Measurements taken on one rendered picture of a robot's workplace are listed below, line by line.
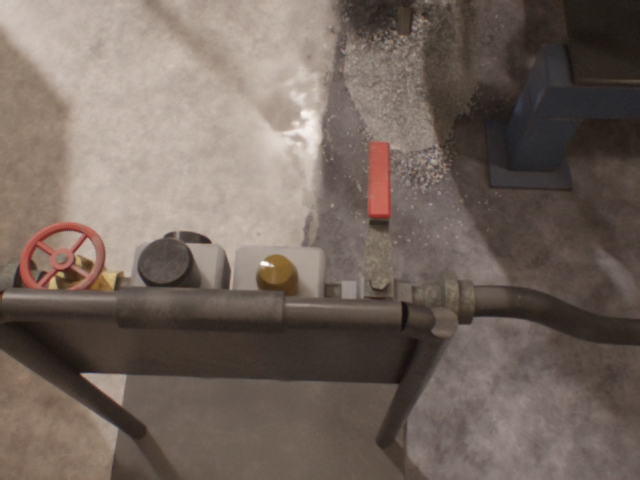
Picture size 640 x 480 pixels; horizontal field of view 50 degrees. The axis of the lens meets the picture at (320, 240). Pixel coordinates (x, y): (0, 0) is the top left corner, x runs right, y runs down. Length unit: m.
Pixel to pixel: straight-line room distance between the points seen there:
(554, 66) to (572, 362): 0.45
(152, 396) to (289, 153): 0.47
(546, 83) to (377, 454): 0.59
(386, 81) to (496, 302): 0.75
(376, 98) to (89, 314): 0.87
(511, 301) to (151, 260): 0.32
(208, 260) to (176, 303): 0.14
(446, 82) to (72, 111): 0.69
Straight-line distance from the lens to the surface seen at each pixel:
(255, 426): 1.05
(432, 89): 1.32
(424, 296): 0.65
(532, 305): 0.66
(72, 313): 0.54
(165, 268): 0.59
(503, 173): 1.24
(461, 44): 1.41
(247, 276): 0.63
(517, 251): 1.19
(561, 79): 1.07
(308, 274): 0.63
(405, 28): 1.07
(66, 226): 0.64
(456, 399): 1.09
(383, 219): 0.63
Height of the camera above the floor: 1.04
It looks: 65 degrees down
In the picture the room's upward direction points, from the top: straight up
